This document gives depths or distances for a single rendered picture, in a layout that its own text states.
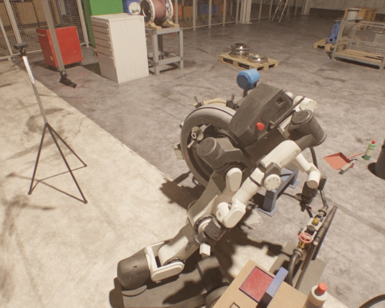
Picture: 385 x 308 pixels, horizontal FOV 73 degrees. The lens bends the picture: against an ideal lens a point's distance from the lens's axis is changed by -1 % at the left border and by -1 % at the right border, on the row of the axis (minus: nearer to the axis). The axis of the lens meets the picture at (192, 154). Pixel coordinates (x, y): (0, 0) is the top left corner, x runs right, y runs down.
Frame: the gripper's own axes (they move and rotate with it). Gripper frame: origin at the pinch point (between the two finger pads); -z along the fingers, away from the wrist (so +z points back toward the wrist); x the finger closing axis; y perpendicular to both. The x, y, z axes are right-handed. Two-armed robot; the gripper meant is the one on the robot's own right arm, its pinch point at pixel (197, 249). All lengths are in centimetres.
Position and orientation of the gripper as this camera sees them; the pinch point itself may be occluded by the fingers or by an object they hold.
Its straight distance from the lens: 137.3
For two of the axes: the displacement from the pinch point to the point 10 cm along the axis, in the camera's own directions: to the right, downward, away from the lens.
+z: 5.9, -7.8, -2.1
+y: -2.2, -4.0, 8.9
